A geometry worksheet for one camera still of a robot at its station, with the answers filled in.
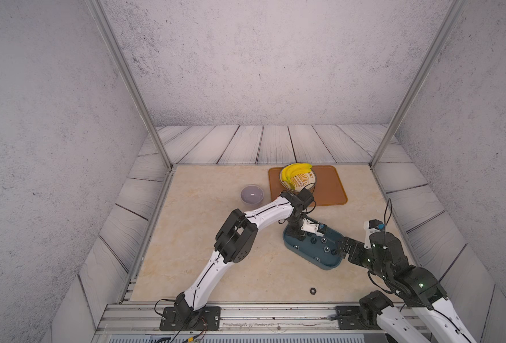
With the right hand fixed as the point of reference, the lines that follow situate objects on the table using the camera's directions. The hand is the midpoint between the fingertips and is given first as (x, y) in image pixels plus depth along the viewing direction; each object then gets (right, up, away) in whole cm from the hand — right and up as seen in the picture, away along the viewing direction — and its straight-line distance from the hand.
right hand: (347, 244), depth 73 cm
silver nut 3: (-7, -9, +12) cm, 17 cm away
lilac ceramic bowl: (-33, +15, +32) cm, 49 cm away
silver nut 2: (-15, -6, +16) cm, 23 cm away
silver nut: (-2, -6, +16) cm, 17 cm away
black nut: (-7, -4, +19) cm, 20 cm away
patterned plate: (-9, +21, +41) cm, 47 cm away
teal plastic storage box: (-4, -7, +16) cm, 18 cm away
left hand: (-10, -1, +19) cm, 22 cm away
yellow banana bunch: (-14, +26, +38) cm, 48 cm away
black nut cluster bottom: (-10, -19, +6) cm, 22 cm away
